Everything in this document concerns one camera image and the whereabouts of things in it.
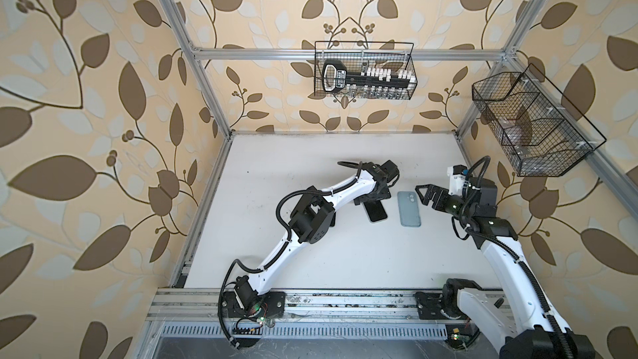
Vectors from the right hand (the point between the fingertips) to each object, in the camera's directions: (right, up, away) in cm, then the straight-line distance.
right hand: (427, 191), depth 80 cm
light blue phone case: (-2, -9, +14) cm, 16 cm away
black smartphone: (-14, -10, +15) cm, 23 cm away
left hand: (-15, -4, +17) cm, 23 cm away
